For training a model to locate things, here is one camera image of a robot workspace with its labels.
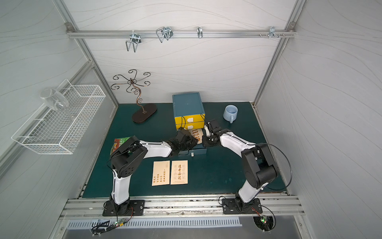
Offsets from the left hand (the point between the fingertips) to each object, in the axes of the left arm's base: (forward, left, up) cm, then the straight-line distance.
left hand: (200, 141), depth 93 cm
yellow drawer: (+7, +7, +15) cm, 17 cm away
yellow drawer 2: (+7, +6, +8) cm, 12 cm away
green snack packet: (-2, +53, -1) cm, 53 cm away
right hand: (+1, -3, 0) cm, 3 cm away
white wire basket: (-11, +66, +26) cm, 72 cm away
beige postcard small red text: (-18, +23, -5) cm, 30 cm away
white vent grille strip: (-43, +50, -6) cm, 66 cm away
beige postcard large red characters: (-18, +12, -5) cm, 22 cm away
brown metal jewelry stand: (+29, +39, -3) cm, 49 cm away
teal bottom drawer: (-6, +1, +1) cm, 6 cm away
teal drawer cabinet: (+11, +8, +17) cm, 22 cm away
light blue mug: (+24, -22, +1) cm, 33 cm away
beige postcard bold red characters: (+7, +2, -1) cm, 7 cm away
